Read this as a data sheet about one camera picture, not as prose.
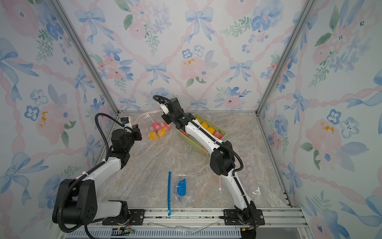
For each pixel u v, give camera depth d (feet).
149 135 3.11
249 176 2.85
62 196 1.40
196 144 3.03
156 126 3.04
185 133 2.22
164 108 2.57
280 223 2.41
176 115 2.27
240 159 1.67
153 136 3.13
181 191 2.51
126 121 2.37
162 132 3.22
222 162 1.95
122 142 2.15
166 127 3.14
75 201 1.37
